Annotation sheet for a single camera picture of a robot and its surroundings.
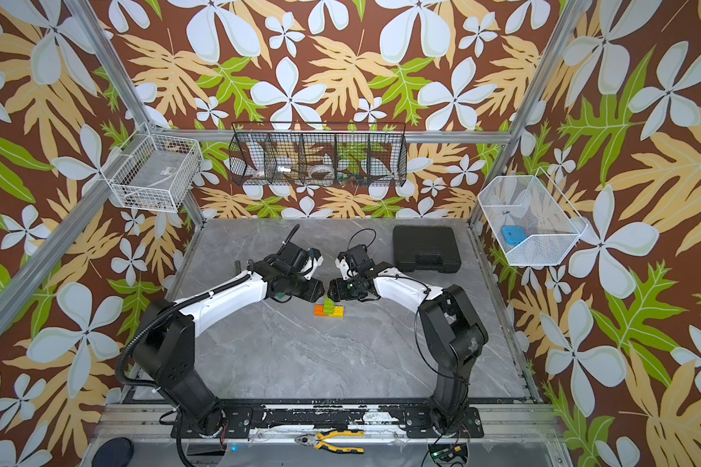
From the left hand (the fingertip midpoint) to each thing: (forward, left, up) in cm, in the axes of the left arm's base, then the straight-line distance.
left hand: (320, 286), depth 89 cm
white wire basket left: (+25, +50, +24) cm, 61 cm away
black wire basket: (+40, +2, +21) cm, 45 cm away
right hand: (0, -4, -4) cm, 6 cm away
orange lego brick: (-4, +1, -9) cm, 10 cm away
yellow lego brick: (-4, -6, -9) cm, 11 cm away
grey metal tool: (+13, +32, -9) cm, 36 cm away
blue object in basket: (+7, -55, +17) cm, 58 cm away
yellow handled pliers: (-39, -1, -8) cm, 40 cm away
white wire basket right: (+12, -63, +17) cm, 66 cm away
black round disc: (-42, +47, -7) cm, 63 cm away
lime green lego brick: (-3, -2, -7) cm, 8 cm away
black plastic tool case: (+24, -39, -10) cm, 47 cm away
